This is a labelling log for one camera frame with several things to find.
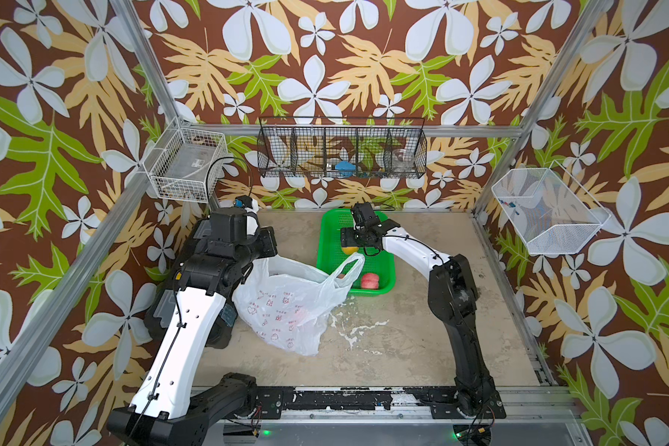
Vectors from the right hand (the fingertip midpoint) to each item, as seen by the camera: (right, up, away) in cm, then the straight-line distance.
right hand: (348, 236), depth 100 cm
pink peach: (+7, -15, -8) cm, 19 cm away
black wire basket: (-2, +32, 0) cm, 32 cm away
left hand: (-20, +1, -30) cm, 36 cm away
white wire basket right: (+60, +6, -18) cm, 63 cm away
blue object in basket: (-1, +23, -6) cm, 24 cm away
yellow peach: (+1, -5, +2) cm, 6 cm away
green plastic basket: (-5, -10, +2) cm, 11 cm away
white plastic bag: (-19, -19, -22) cm, 35 cm away
